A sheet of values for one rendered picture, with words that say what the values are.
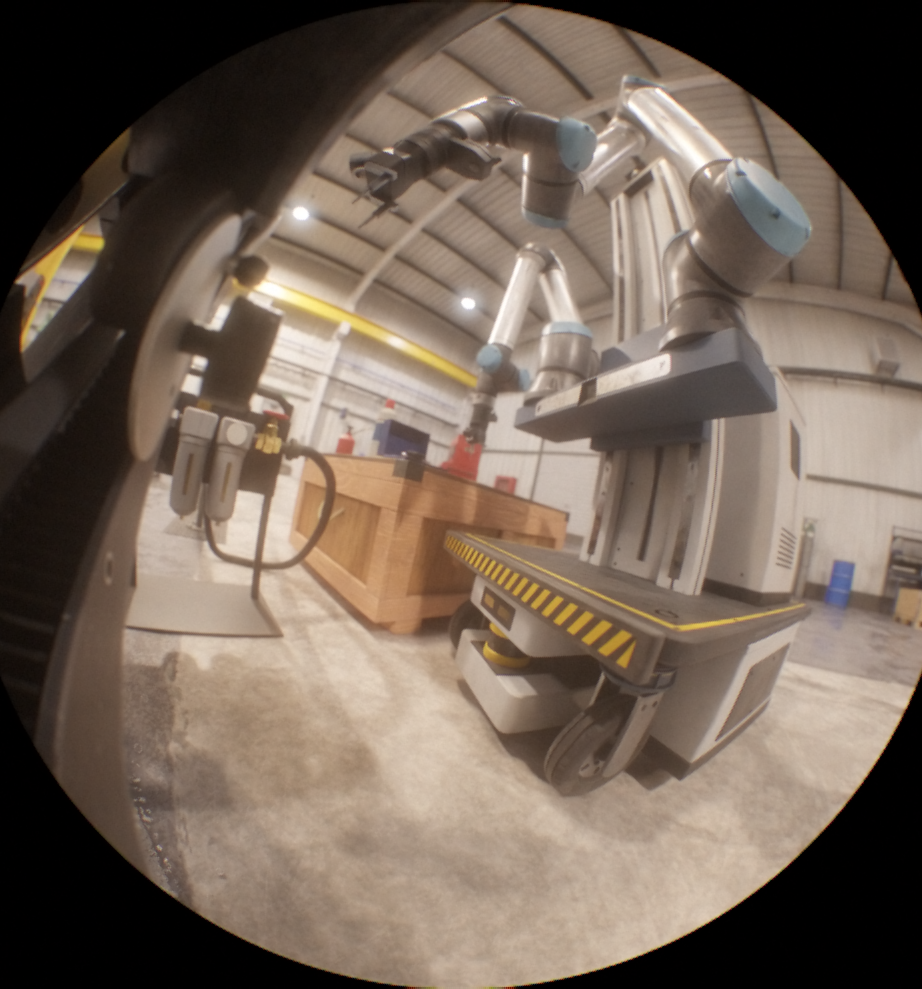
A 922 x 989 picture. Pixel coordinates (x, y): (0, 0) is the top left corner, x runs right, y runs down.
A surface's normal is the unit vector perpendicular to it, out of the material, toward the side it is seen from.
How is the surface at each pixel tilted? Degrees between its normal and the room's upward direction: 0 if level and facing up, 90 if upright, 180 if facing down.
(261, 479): 90
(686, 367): 90
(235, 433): 90
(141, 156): 178
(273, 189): 178
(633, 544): 90
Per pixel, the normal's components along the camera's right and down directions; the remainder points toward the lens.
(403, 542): 0.71, 0.14
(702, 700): -0.93, -0.22
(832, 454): -0.74, -0.19
